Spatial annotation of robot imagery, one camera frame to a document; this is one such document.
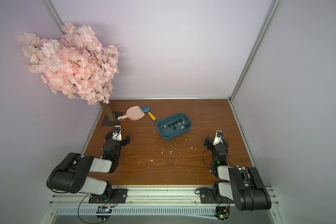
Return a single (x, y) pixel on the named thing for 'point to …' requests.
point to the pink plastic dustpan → (133, 113)
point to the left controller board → (103, 213)
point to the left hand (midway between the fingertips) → (120, 129)
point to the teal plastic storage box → (169, 133)
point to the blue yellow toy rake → (147, 109)
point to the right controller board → (222, 213)
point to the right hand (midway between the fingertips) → (217, 134)
